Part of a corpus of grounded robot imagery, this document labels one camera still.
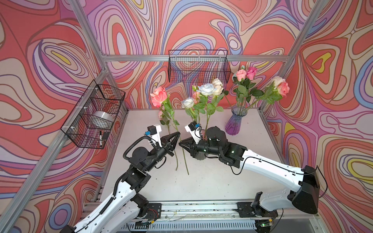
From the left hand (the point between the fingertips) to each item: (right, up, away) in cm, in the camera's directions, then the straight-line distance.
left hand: (180, 134), depth 63 cm
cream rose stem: (+17, +14, +11) cm, 25 cm away
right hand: (0, -6, +5) cm, 8 cm away
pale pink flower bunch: (-14, +8, +49) cm, 52 cm away
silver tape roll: (-39, +7, +7) cm, 40 cm away
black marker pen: (-41, -3, +9) cm, 42 cm away
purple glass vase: (+34, +3, +35) cm, 49 cm away
